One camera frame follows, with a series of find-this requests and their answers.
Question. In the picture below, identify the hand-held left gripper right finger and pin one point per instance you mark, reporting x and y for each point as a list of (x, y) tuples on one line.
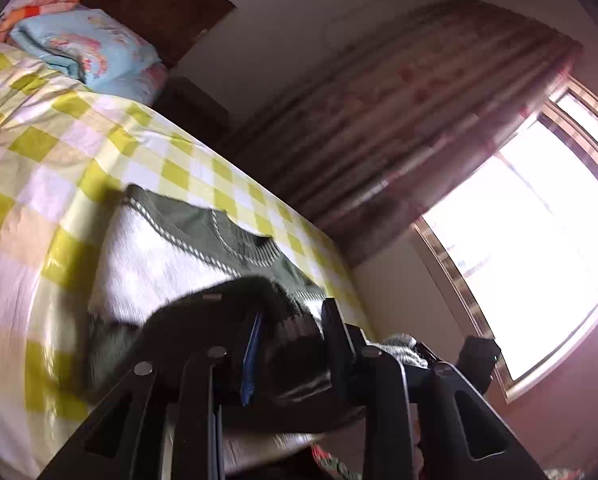
[(336, 345)]

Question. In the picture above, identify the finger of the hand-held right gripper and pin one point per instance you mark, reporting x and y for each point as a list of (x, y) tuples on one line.
[(479, 360)]

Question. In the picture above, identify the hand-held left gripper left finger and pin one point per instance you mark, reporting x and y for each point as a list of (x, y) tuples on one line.
[(251, 355)]

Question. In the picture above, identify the green knit sweater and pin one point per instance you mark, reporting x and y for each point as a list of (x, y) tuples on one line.
[(164, 260)]

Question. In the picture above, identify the floral cloth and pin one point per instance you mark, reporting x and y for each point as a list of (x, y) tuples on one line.
[(334, 465)]

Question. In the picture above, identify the barred window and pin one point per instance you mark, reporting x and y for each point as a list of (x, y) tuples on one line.
[(539, 240)]

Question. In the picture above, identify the floral pink curtain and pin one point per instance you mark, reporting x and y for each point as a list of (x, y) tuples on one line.
[(404, 110)]

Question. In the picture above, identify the dark wooden nightstand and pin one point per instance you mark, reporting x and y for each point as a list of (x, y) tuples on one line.
[(194, 102)]

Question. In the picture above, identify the yellow checked bedsheet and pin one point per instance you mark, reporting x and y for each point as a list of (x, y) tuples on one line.
[(54, 160)]

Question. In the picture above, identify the light blue floral quilt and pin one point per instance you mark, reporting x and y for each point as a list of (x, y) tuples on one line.
[(89, 45)]

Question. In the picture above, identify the large wooden headboard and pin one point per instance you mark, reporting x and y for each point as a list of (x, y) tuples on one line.
[(154, 5)]

